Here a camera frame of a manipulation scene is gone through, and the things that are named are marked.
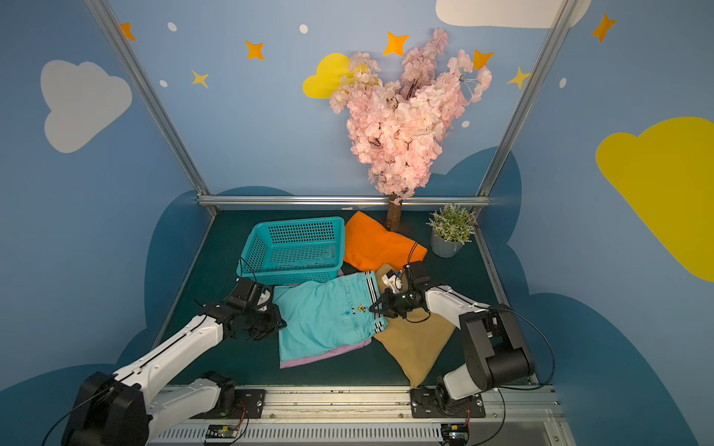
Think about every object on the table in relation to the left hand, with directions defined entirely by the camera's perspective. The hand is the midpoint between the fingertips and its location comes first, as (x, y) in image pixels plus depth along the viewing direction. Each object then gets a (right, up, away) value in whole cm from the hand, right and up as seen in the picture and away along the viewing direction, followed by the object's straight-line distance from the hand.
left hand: (288, 320), depth 84 cm
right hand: (+27, +3, +3) cm, 28 cm away
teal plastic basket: (-3, +20, +23) cm, 31 cm away
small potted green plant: (+54, +29, +10) cm, 63 cm away
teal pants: (+12, +1, +2) cm, 12 cm away
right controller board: (+48, -27, -11) cm, 56 cm away
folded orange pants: (+26, +22, +25) cm, 42 cm away
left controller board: (-14, -26, -13) cm, 32 cm away
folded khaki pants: (+38, -7, -2) cm, 39 cm away
